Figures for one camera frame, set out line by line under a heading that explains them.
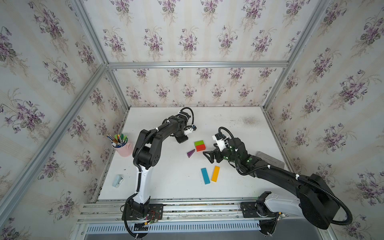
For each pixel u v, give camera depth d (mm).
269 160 882
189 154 927
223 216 730
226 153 707
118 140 885
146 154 553
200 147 966
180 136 877
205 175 846
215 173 861
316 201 409
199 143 988
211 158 729
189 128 898
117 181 802
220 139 708
